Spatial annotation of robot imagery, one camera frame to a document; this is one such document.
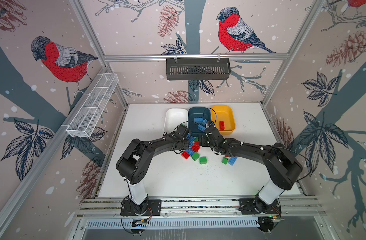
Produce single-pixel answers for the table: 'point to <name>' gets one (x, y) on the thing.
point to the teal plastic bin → (204, 112)
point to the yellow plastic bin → (223, 113)
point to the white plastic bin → (174, 117)
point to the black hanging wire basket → (195, 69)
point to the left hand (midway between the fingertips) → (185, 144)
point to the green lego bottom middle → (195, 156)
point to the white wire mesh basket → (85, 122)
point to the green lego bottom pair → (202, 160)
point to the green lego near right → (225, 160)
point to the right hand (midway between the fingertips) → (201, 138)
